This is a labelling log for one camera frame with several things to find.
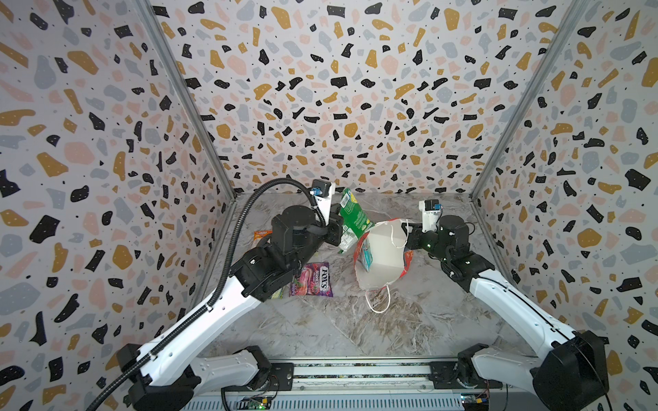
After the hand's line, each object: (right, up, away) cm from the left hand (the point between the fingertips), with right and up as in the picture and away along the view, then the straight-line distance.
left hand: (340, 202), depth 60 cm
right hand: (+18, -4, +18) cm, 25 cm away
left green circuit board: (-22, -55, +10) cm, 60 cm away
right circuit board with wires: (+38, -55, +12) cm, 68 cm away
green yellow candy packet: (-22, -30, +28) cm, 46 cm away
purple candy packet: (-10, -25, +30) cm, 41 cm away
